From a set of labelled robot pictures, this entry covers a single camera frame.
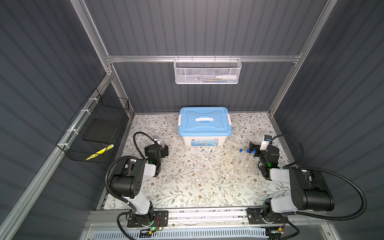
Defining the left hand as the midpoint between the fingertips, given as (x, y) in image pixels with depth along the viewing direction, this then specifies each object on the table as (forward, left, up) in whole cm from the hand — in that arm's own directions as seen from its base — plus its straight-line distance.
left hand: (156, 145), depth 96 cm
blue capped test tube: (-13, -62, -3) cm, 63 cm away
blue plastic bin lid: (+7, -31, +13) cm, 35 cm away
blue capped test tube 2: (-14, -54, +3) cm, 56 cm away
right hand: (-6, -66, +5) cm, 66 cm away
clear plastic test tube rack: (-18, -56, -3) cm, 60 cm away
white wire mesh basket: (+47, -37, +25) cm, 65 cm away
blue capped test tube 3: (-14, -50, 0) cm, 51 cm away
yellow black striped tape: (-15, +19, +20) cm, 32 cm away
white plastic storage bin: (-1, -31, +4) cm, 31 cm away
